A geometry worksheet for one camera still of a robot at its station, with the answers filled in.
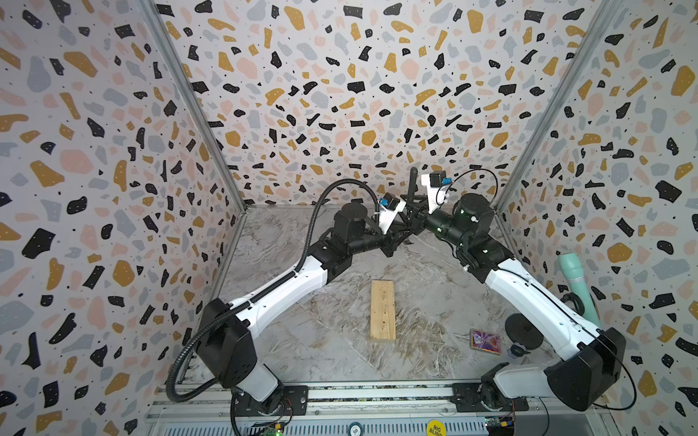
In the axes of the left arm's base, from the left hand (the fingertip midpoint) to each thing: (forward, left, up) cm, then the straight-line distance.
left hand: (418, 227), depth 69 cm
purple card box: (-18, -24, -34) cm, 45 cm away
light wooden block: (-9, +8, -31) cm, 33 cm away
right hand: (+4, +4, +6) cm, 8 cm away
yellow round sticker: (-39, -4, -34) cm, 52 cm away
